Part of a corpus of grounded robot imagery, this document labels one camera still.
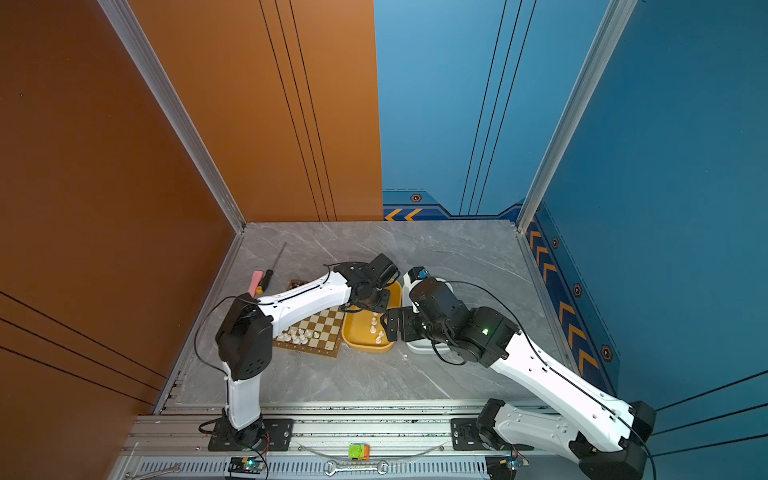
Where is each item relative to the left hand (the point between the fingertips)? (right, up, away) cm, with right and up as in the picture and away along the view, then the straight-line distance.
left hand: (382, 301), depth 89 cm
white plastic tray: (+10, -12, -7) cm, 17 cm away
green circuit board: (-31, -36, -18) cm, 51 cm away
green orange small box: (-5, -32, -19) cm, 38 cm away
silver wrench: (-11, -36, -19) cm, 42 cm away
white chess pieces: (-3, -9, 0) cm, 9 cm away
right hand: (+3, 0, -21) cm, 22 cm away
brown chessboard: (-16, -8, +2) cm, 18 cm away
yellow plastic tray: (-6, -9, 0) cm, 11 cm away
